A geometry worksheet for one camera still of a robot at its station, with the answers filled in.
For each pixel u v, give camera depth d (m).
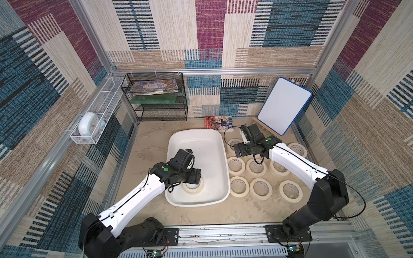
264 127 1.06
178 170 0.59
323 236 0.74
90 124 0.62
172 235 0.74
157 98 0.95
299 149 1.02
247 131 0.68
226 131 1.13
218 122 1.15
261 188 0.87
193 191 0.83
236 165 0.97
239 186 0.88
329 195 0.43
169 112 1.21
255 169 0.94
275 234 0.73
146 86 0.85
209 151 1.01
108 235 0.38
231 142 1.03
